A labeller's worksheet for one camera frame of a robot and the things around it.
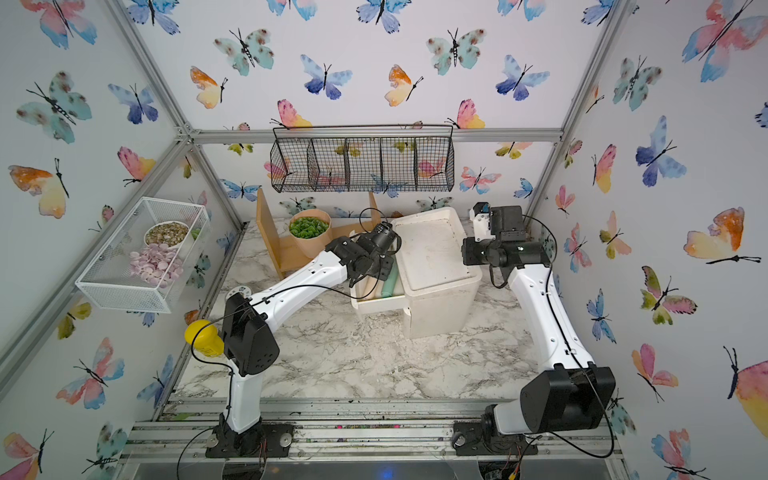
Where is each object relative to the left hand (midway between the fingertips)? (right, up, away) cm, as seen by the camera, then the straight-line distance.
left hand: (384, 262), depth 87 cm
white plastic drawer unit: (+14, -6, -14) cm, 21 cm away
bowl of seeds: (-50, +7, -16) cm, 53 cm away
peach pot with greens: (-23, +10, +6) cm, 26 cm away
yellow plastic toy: (-47, -20, -6) cm, 52 cm away
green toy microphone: (+2, -6, -6) cm, 8 cm away
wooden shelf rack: (-17, +12, +37) cm, 42 cm away
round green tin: (-44, -9, +5) cm, 45 cm away
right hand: (+23, +5, -8) cm, 25 cm away
